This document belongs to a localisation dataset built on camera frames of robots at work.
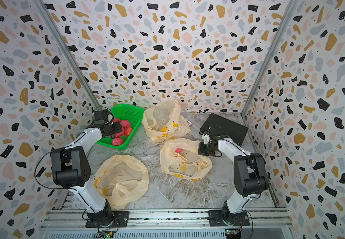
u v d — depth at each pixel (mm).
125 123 1059
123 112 1210
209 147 713
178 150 947
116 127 880
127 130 1019
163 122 1170
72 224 721
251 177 474
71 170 488
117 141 952
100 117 744
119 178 801
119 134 948
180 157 893
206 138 880
